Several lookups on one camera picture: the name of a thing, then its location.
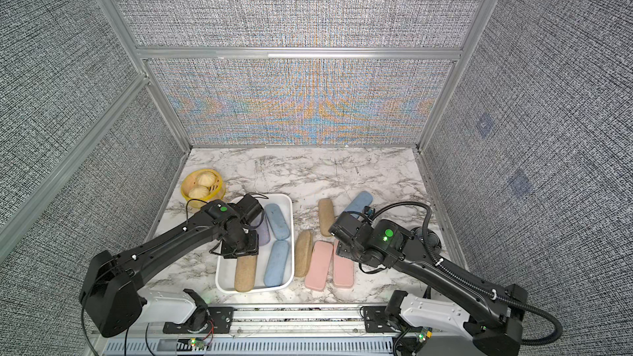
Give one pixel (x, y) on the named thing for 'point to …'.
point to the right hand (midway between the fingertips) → (348, 244)
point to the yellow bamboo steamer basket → (217, 190)
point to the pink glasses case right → (343, 269)
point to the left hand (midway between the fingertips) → (256, 252)
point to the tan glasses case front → (303, 245)
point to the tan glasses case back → (245, 274)
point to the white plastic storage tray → (225, 268)
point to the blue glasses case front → (278, 222)
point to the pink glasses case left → (319, 266)
